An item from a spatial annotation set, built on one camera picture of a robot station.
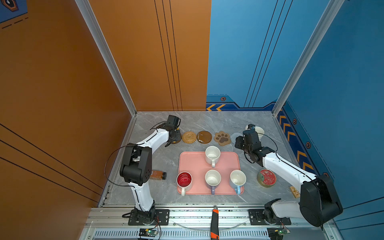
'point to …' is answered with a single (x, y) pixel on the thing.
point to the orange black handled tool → (214, 228)
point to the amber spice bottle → (158, 175)
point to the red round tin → (266, 177)
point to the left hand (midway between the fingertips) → (175, 134)
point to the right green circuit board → (282, 231)
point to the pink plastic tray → (195, 163)
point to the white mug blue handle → (237, 178)
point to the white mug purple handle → (213, 178)
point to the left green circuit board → (146, 232)
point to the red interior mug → (184, 181)
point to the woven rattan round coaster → (189, 137)
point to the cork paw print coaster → (222, 138)
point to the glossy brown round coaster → (204, 137)
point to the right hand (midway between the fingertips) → (236, 139)
